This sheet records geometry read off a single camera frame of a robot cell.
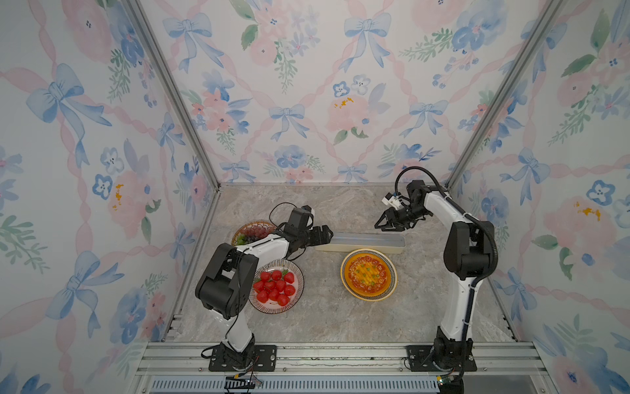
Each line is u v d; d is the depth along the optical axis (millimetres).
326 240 840
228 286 478
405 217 838
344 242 1030
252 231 992
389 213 876
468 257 567
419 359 746
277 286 851
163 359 748
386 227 883
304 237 806
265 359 744
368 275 897
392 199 924
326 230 860
